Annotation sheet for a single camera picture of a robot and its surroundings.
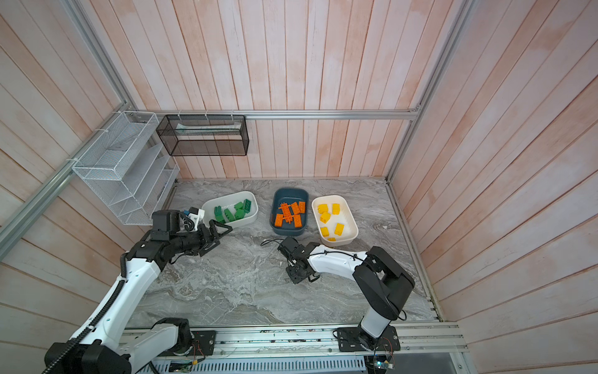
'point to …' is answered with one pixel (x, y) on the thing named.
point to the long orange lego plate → (286, 212)
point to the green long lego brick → (247, 206)
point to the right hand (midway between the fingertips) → (298, 272)
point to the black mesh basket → (204, 135)
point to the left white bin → (231, 210)
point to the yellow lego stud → (332, 239)
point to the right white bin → (335, 219)
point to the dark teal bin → (290, 195)
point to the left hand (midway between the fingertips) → (226, 239)
